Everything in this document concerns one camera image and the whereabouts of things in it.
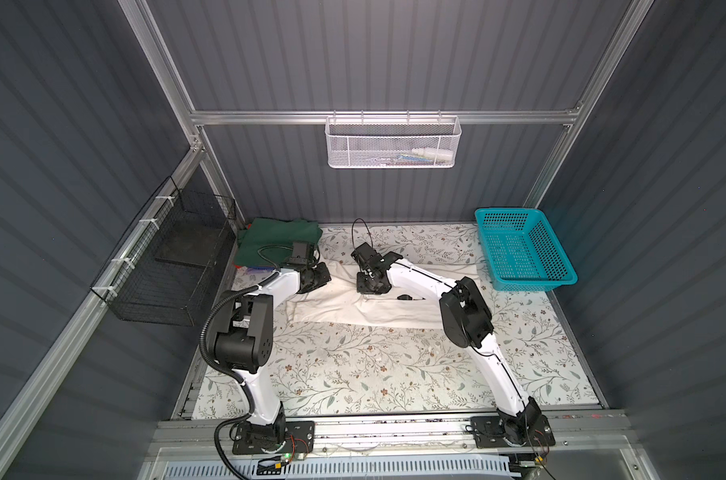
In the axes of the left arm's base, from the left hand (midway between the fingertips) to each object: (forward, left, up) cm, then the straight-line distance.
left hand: (325, 276), depth 99 cm
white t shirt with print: (-7, -4, -3) cm, 9 cm away
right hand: (-3, -14, -5) cm, 15 cm away
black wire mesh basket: (-12, +37, +22) cm, 45 cm away
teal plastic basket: (+10, -73, -4) cm, 74 cm away
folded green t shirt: (+15, +21, +2) cm, 26 cm away
